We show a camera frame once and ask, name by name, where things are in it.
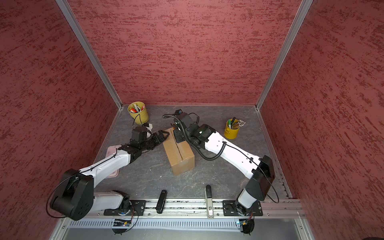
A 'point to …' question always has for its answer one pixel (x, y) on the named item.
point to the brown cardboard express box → (180, 154)
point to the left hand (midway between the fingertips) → (165, 139)
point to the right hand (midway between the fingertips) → (177, 135)
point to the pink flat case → (110, 151)
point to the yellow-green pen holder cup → (141, 117)
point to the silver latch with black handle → (209, 201)
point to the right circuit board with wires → (247, 226)
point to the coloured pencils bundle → (240, 123)
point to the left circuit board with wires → (120, 222)
